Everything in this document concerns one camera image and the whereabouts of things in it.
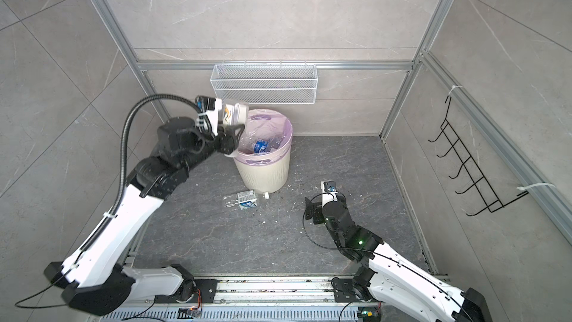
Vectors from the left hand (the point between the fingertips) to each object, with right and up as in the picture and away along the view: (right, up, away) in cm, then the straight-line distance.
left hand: (235, 118), depth 61 cm
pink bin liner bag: (+5, -3, +39) cm, 39 cm away
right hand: (+25, -25, +17) cm, 39 cm away
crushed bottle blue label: (+3, -7, +29) cm, 30 cm away
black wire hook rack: (+72, -23, -1) cm, 75 cm away
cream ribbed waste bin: (+3, -22, +43) cm, 49 cm away
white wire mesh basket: (+4, +22, +39) cm, 45 cm away
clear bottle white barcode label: (-4, -29, +28) cm, 41 cm away
